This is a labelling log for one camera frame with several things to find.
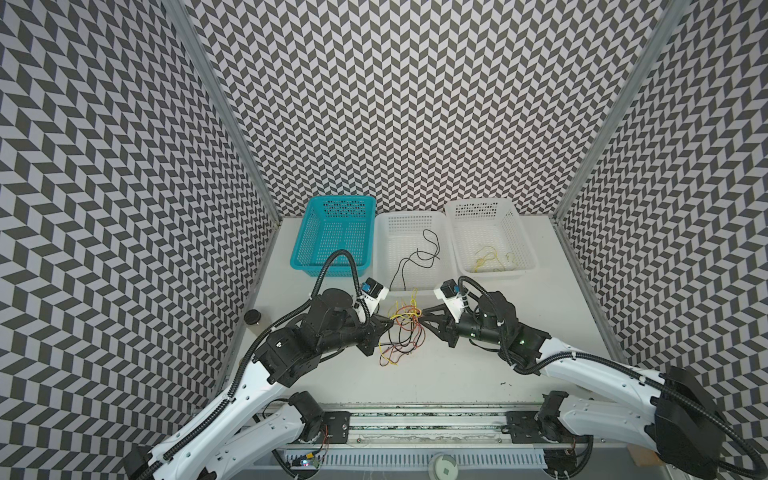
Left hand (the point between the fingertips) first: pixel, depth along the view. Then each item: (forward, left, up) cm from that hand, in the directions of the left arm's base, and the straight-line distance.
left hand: (392, 324), depth 66 cm
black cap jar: (+7, +38, -10) cm, 39 cm away
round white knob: (-25, -10, -12) cm, 30 cm away
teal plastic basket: (+52, +24, -23) cm, 62 cm away
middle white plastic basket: (+37, -7, -22) cm, 44 cm away
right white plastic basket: (+44, -36, -23) cm, 61 cm away
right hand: (+5, -8, -5) cm, 10 cm away
